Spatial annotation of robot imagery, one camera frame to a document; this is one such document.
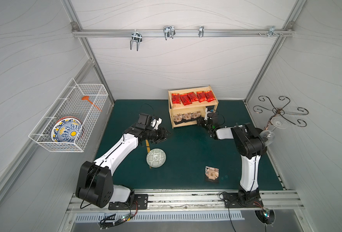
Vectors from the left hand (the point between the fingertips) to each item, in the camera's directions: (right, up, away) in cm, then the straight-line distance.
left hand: (170, 136), depth 79 cm
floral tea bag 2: (+12, +11, +28) cm, 33 cm away
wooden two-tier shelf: (+9, +18, +9) cm, 22 cm away
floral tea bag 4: (+24, -22, +4) cm, 33 cm away
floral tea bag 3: (+19, +12, +28) cm, 35 cm away
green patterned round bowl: (-9, -15, +9) cm, 19 cm away
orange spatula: (-47, +22, -1) cm, 52 cm away
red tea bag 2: (+9, +22, +11) cm, 26 cm away
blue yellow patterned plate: (-45, +6, -17) cm, 48 cm away
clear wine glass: (+50, +2, -8) cm, 50 cm away
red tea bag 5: (+25, +24, +13) cm, 37 cm away
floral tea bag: (+5, +9, +27) cm, 29 cm away
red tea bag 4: (+20, +24, +13) cm, 34 cm away
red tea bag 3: (+14, +24, +14) cm, 31 cm away
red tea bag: (+3, +23, +12) cm, 26 cm away
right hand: (+20, +11, +25) cm, 34 cm away
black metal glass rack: (+61, +20, -3) cm, 65 cm away
